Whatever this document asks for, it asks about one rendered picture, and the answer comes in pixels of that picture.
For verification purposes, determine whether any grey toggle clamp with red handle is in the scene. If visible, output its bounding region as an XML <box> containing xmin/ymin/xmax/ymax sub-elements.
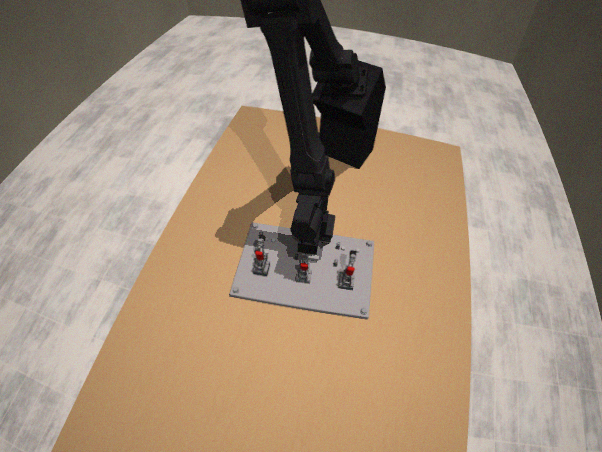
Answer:
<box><xmin>339</xmin><ymin>250</ymin><xmax>356</xmax><ymax>290</ymax></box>

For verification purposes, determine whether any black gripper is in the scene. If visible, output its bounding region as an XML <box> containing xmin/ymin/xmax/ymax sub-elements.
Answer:
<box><xmin>292</xmin><ymin>214</ymin><xmax>335</xmax><ymax>249</ymax></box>

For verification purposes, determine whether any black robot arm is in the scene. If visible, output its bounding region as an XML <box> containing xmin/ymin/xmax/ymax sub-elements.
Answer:
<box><xmin>241</xmin><ymin>0</ymin><xmax>368</xmax><ymax>256</ymax></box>

